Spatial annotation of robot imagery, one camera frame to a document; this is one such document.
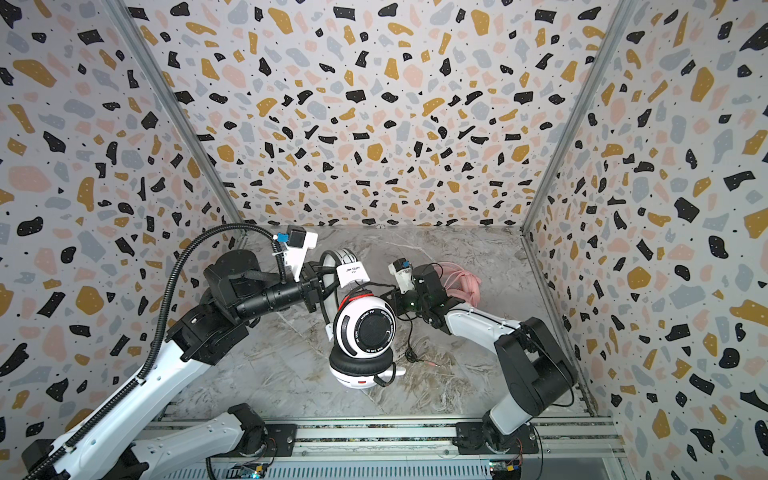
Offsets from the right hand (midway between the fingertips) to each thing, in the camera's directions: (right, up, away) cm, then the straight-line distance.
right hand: (377, 292), depth 85 cm
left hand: (-3, +8, -29) cm, 31 cm away
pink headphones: (+26, +2, +12) cm, 28 cm away
